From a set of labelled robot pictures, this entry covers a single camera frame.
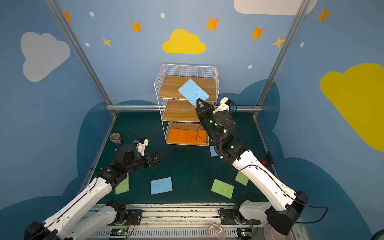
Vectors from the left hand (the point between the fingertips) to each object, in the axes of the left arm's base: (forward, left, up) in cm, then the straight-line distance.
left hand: (160, 155), depth 77 cm
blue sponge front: (-10, +1, -17) cm, 20 cm away
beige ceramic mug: (+21, +37, -15) cm, 45 cm away
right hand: (+9, -19, +32) cm, 38 cm away
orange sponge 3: (+23, -16, -15) cm, 32 cm away
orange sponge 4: (+23, -24, -16) cm, 37 cm away
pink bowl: (-32, -52, -11) cm, 62 cm away
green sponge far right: (-6, -46, -16) cm, 49 cm away
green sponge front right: (-12, -34, -16) cm, 40 cm away
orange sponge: (+24, -2, -16) cm, 28 cm away
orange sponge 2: (+24, -9, -16) cm, 30 cm away
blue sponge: (+13, -31, -17) cm, 38 cm away
